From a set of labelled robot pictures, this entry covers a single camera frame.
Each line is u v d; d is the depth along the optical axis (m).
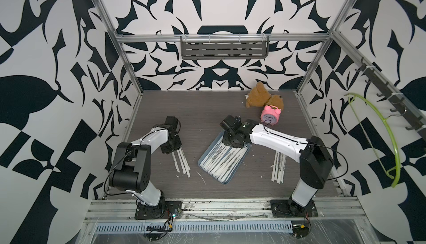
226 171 0.85
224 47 0.95
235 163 0.87
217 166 0.87
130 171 0.45
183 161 0.89
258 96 1.07
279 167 0.87
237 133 0.62
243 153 0.90
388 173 0.61
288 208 0.67
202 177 0.83
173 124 0.77
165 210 0.73
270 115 0.98
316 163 0.45
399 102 0.57
